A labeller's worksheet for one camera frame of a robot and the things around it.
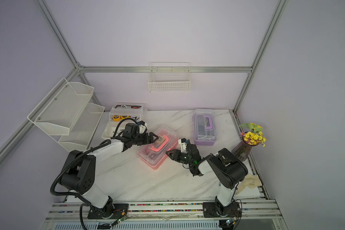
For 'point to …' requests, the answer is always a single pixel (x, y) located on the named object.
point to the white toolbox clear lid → (119, 111)
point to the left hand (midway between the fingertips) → (154, 141)
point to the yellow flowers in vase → (252, 136)
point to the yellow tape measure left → (116, 118)
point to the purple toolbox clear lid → (204, 127)
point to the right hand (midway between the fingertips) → (168, 155)
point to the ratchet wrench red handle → (123, 106)
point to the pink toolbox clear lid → (153, 152)
